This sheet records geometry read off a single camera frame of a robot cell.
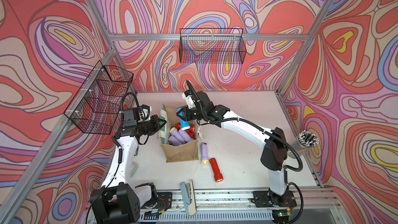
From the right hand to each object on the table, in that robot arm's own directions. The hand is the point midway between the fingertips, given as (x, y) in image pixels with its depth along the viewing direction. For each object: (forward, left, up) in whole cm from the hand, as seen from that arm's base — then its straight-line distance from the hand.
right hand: (179, 117), depth 79 cm
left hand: (-2, +6, -1) cm, 7 cm away
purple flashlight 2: (-11, -12, -20) cm, 26 cm away
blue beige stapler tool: (-32, -4, -19) cm, 37 cm away
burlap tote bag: (-12, -3, -16) cm, 20 cm away
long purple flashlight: (-1, +5, -13) cm, 14 cm away
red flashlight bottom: (-24, -19, -20) cm, 36 cm away
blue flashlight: (-5, -3, 0) cm, 5 cm away
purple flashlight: (-6, +4, -15) cm, 16 cm away
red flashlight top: (-1, -5, -14) cm, 15 cm away
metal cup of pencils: (-13, -61, -6) cm, 63 cm away
